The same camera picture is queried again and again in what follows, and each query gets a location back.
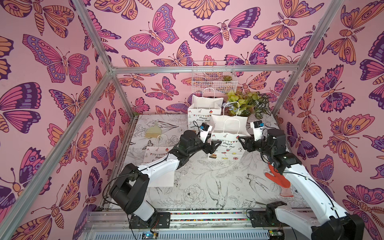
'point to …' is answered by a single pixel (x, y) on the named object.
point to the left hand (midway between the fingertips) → (218, 138)
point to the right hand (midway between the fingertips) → (245, 135)
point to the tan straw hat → (153, 132)
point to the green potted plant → (244, 104)
